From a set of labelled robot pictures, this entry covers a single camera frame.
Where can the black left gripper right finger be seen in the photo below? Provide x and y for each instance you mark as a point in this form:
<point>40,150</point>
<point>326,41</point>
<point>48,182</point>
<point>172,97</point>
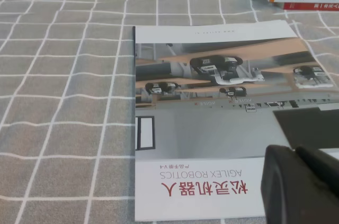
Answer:
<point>324,166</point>

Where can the grey checked tablecloth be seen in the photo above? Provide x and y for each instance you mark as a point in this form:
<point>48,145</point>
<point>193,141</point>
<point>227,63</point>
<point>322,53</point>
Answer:
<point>66,78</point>

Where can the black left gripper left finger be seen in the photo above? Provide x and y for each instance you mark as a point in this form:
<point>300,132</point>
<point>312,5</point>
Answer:
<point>292,193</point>

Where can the red book under ROS book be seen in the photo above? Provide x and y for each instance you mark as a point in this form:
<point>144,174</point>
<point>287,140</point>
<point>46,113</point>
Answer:
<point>311,6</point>

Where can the AgileX Robotics product brochure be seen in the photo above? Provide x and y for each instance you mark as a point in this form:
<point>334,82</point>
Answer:
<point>209,100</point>

